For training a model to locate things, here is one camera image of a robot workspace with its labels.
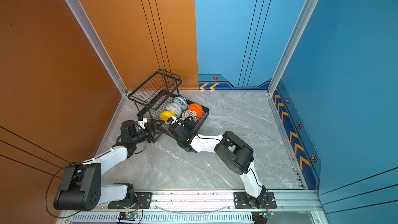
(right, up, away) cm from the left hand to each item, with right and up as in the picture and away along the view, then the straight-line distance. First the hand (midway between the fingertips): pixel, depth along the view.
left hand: (164, 125), depth 85 cm
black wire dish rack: (-2, +13, -3) cm, 13 cm away
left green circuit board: (-14, -40, -14) cm, 45 cm away
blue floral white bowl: (+7, +14, +15) cm, 22 cm away
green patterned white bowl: (+3, +9, +19) cm, 21 cm away
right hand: (+13, +3, +7) cm, 15 cm away
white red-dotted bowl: (+12, +6, +16) cm, 21 cm away
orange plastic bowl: (+18, +9, +12) cm, 23 cm away
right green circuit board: (+51, -38, -16) cm, 65 cm away
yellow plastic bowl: (-2, +5, +10) cm, 11 cm away
